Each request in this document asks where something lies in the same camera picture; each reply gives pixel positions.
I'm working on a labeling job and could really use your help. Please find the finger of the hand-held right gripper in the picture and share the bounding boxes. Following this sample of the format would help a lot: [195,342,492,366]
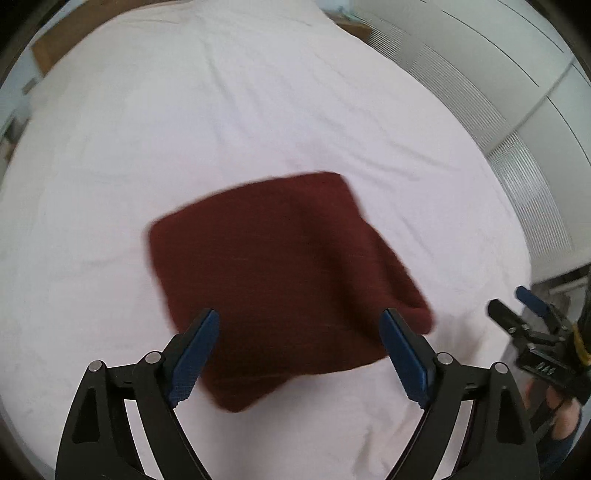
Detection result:
[488,299,532,337]
[516,286,571,335]

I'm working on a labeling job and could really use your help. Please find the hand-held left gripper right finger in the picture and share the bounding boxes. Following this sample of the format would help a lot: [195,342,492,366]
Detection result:
[379,308,541,480]

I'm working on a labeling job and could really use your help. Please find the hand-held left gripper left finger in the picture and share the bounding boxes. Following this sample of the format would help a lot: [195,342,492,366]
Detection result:
[55,308,220,480]

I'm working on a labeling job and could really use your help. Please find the dark red knitted sweater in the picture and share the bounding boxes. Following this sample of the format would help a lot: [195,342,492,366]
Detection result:
[148,172,437,413]

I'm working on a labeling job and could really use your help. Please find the person's right hand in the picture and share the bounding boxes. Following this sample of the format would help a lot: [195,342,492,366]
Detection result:
[549,397,583,439]

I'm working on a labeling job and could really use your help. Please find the white wardrobe with louvred doors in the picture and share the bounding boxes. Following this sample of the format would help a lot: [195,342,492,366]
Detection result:
[351,0,591,282]

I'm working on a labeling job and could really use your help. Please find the bed with white sheet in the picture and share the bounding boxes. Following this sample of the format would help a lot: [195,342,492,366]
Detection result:
[0,0,533,480]

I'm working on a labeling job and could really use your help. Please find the wooden nightstand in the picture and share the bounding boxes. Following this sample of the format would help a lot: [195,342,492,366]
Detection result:
[323,9,373,43]

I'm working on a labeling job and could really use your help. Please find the wooden headboard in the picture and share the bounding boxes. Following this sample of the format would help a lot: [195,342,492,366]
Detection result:
[30,0,162,77]

